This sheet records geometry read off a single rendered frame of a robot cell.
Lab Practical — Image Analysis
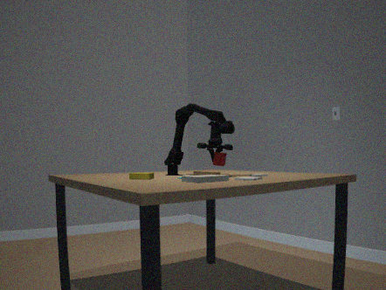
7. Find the yellow flat block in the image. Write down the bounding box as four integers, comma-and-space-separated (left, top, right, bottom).
129, 173, 154, 180

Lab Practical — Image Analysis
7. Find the white flat rectangular block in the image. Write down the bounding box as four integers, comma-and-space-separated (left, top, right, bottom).
182, 175, 229, 183

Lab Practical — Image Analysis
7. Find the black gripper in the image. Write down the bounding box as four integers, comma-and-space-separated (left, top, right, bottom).
197, 134, 233, 162

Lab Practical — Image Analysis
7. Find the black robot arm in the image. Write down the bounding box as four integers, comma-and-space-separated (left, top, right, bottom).
164, 103, 235, 176

